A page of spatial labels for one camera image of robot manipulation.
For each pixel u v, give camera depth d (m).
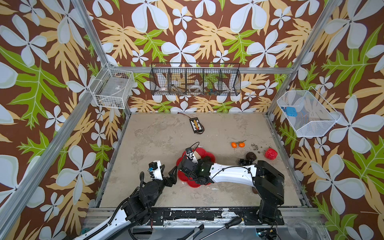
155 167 0.65
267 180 0.50
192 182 0.80
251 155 0.91
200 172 0.60
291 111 0.86
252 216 0.73
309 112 0.82
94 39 0.79
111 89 0.86
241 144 0.99
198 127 1.11
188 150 0.73
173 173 0.69
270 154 0.92
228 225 0.70
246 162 0.89
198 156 0.91
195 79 0.97
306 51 0.83
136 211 0.57
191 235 0.69
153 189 0.58
